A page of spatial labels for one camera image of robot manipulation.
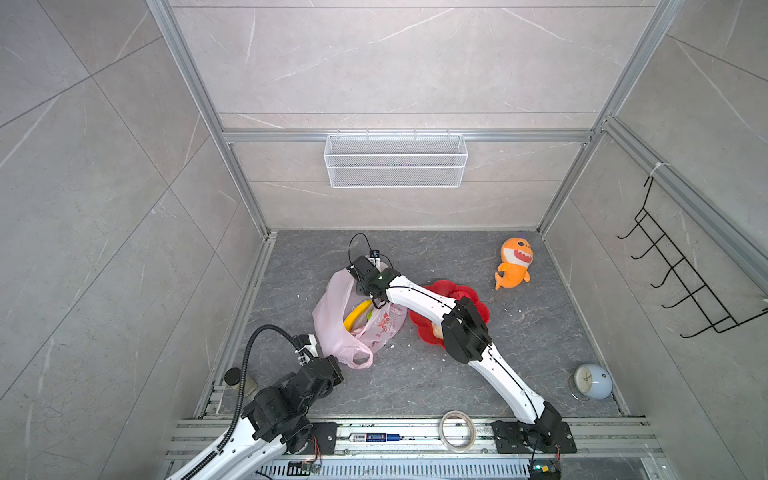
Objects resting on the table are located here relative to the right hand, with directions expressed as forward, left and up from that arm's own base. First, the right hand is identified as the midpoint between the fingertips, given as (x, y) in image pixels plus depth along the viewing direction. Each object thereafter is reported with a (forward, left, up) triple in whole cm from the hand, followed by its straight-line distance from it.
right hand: (366, 281), depth 102 cm
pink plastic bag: (-12, +8, +8) cm, 16 cm away
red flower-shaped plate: (-6, -30, +1) cm, 30 cm away
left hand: (-28, +5, +6) cm, 29 cm away
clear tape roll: (-46, -21, -1) cm, 50 cm away
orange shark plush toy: (+6, -53, +5) cm, 54 cm away
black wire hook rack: (-32, -75, +30) cm, 87 cm away
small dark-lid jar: (-34, +32, +7) cm, 47 cm away
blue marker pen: (-46, -3, -1) cm, 47 cm away
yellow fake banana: (-12, +3, -1) cm, 12 cm away
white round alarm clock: (-36, -60, +4) cm, 70 cm away
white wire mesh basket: (+31, -11, +28) cm, 43 cm away
